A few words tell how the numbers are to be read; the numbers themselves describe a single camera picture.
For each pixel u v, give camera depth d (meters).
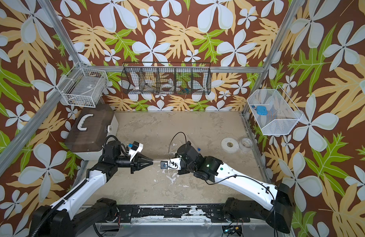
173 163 0.61
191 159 0.53
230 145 1.01
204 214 0.75
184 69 0.91
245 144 1.01
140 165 0.69
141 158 0.70
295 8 0.69
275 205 0.39
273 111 0.84
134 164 0.65
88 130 0.83
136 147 0.65
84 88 0.86
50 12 0.69
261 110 0.86
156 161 0.72
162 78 0.98
